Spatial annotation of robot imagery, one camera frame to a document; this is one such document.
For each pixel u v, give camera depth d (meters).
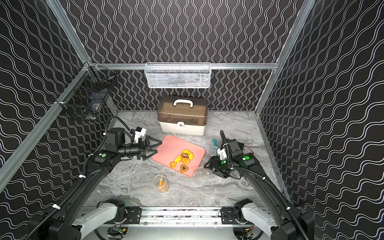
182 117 1.04
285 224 0.39
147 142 0.63
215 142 1.03
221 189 0.84
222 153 0.73
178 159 0.92
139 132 0.70
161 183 0.80
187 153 0.95
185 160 0.92
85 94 0.92
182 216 0.76
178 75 1.27
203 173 0.85
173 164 0.91
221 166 0.67
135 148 0.64
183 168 0.90
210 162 0.70
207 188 0.84
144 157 0.71
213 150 0.99
